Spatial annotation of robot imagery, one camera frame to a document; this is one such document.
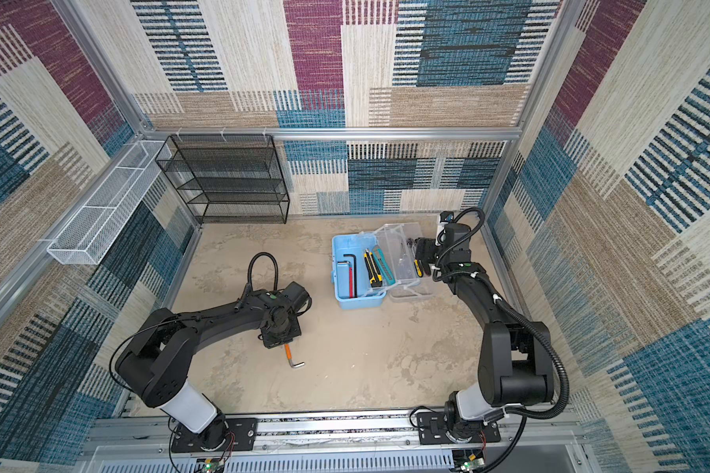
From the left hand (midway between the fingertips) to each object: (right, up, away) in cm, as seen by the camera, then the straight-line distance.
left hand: (293, 335), depth 89 cm
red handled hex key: (+17, +15, +12) cm, 26 cm away
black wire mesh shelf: (-29, +51, +20) cm, 62 cm away
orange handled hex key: (0, -5, -4) cm, 7 cm away
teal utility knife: (+28, +20, +6) cm, 35 cm away
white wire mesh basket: (-45, +29, -19) cm, 57 cm away
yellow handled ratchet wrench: (+38, +20, +2) cm, 43 cm away
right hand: (+42, +27, +1) cm, 50 cm away
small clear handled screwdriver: (+33, +21, +3) cm, 40 cm away
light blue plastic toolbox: (+34, +14, +1) cm, 37 cm away
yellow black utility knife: (+25, +18, +3) cm, 30 cm away
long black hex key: (+18, +17, +13) cm, 28 cm away
